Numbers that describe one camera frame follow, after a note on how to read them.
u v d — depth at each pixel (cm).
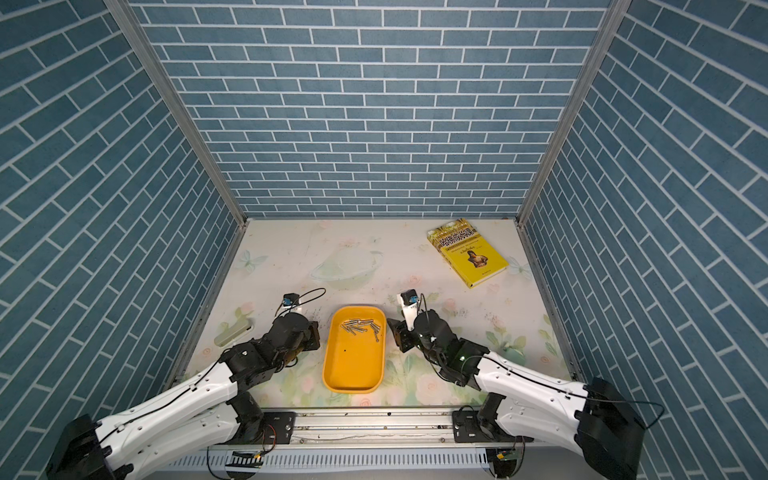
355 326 91
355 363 85
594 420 41
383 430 75
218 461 70
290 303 71
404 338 69
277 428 73
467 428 73
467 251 107
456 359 60
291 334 61
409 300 67
